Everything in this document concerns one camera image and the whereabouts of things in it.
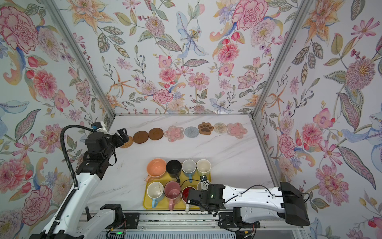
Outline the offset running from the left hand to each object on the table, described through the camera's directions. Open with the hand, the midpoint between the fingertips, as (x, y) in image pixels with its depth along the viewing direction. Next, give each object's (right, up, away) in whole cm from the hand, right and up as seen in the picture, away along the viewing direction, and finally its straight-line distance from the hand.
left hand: (121, 131), depth 76 cm
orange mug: (+15, -23, +14) cm, 30 cm away
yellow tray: (+21, -37, +3) cm, 42 cm away
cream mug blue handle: (+16, -32, +5) cm, 36 cm away
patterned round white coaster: (+58, +2, +36) cm, 69 cm away
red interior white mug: (+32, -34, +1) cm, 47 cm away
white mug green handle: (+43, -22, +14) cm, 51 cm away
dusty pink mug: (+26, -32, +4) cm, 41 cm away
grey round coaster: (+36, -1, +34) cm, 50 cm away
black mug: (+26, -21, +9) cm, 34 cm away
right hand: (+42, -36, -2) cm, 55 cm away
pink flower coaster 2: (+70, +1, +36) cm, 79 cm away
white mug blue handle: (+35, -20, +9) cm, 41 cm away
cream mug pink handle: (+41, -25, -6) cm, 49 cm away
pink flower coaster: (+23, -2, +34) cm, 41 cm away
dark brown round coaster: (+10, -2, +32) cm, 34 cm away
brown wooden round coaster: (0, -4, +30) cm, 31 cm away
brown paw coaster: (+47, +2, +37) cm, 60 cm away
